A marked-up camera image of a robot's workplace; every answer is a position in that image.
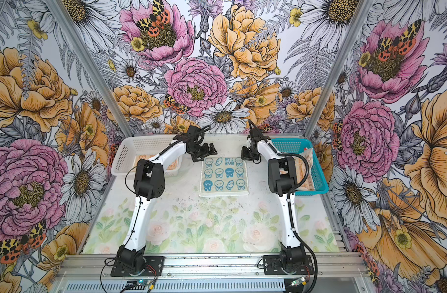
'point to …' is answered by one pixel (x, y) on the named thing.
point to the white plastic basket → (126, 149)
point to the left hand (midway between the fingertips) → (210, 158)
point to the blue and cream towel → (223, 176)
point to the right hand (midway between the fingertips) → (244, 161)
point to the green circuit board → (143, 282)
